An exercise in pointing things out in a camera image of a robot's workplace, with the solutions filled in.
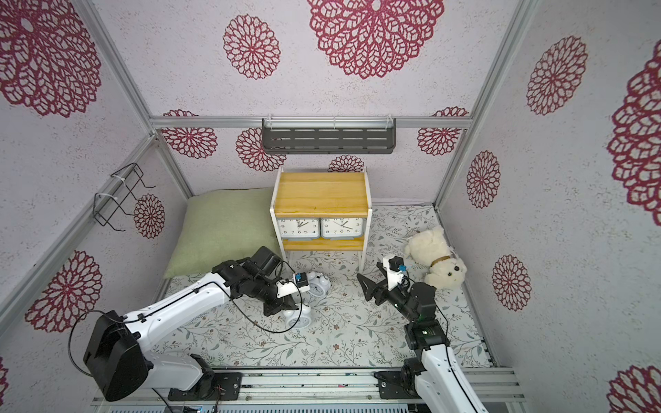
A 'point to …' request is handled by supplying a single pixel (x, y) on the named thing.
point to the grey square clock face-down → (301, 229)
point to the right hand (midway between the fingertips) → (368, 268)
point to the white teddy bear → (430, 249)
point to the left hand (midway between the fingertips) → (290, 306)
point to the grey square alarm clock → (342, 229)
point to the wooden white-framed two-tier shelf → (324, 194)
